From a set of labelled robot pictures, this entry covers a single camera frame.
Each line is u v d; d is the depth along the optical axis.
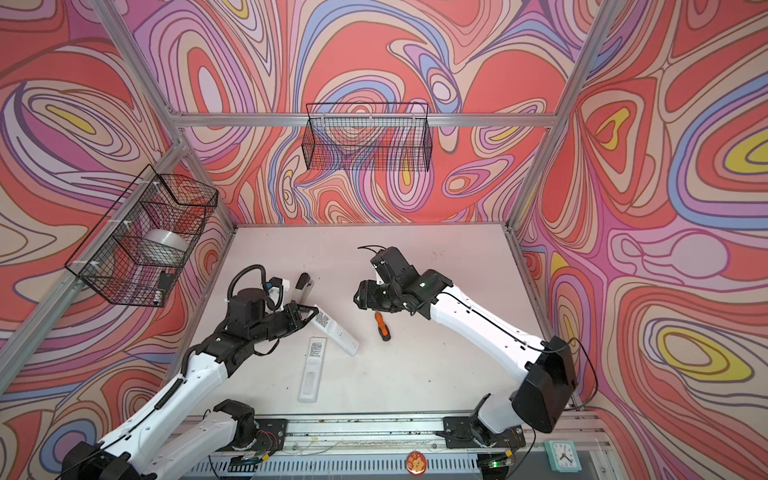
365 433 0.75
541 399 0.39
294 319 0.68
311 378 0.81
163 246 0.70
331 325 0.80
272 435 0.73
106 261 0.66
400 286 0.56
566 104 0.84
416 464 0.69
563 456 0.69
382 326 0.91
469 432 0.70
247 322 0.60
